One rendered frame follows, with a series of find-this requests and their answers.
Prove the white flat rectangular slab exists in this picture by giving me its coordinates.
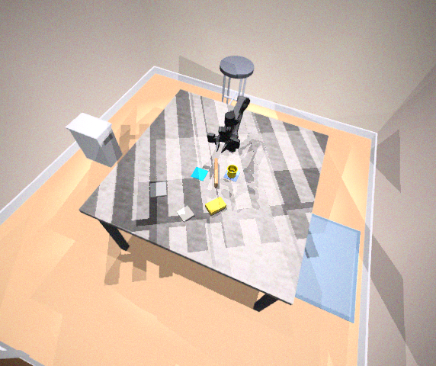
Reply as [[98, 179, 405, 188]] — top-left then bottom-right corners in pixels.
[[177, 206, 194, 221]]

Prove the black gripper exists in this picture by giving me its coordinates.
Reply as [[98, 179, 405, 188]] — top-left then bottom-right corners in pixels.
[[207, 131, 240, 153]]

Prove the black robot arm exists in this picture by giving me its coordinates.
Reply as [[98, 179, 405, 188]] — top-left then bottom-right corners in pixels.
[[218, 96, 250, 152]]

